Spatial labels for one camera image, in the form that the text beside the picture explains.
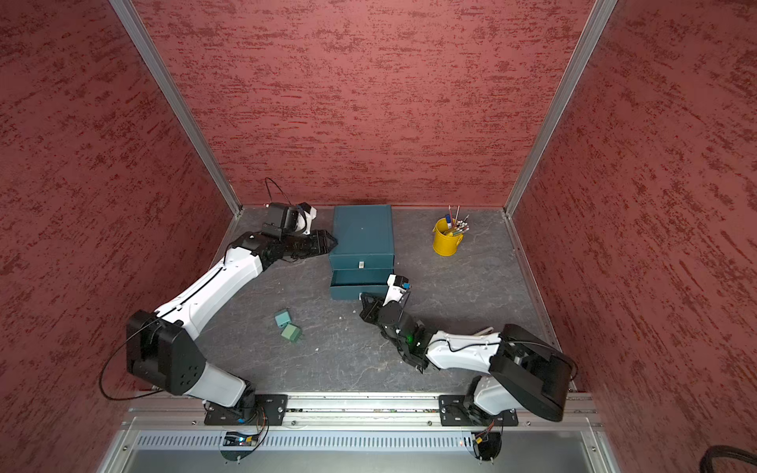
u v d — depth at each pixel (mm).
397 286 740
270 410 741
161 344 454
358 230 856
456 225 934
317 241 725
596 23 723
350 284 874
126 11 701
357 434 711
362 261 820
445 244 1027
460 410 733
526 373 428
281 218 632
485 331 866
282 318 887
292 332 852
